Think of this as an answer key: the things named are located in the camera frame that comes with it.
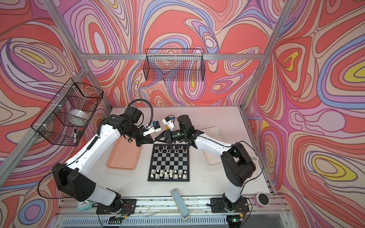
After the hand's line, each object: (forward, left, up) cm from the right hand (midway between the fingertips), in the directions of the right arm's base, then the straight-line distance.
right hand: (158, 142), depth 76 cm
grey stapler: (-27, -11, -18) cm, 34 cm away
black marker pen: (+1, +42, +6) cm, 42 cm away
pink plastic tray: (+4, +27, -22) cm, 35 cm away
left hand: (+2, +3, +1) cm, 3 cm away
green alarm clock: (-26, +38, -17) cm, 49 cm away
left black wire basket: (+10, +50, +10) cm, 52 cm away
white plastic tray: (+18, -36, -18) cm, 44 cm away
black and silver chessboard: (-4, -5, -18) cm, 19 cm away
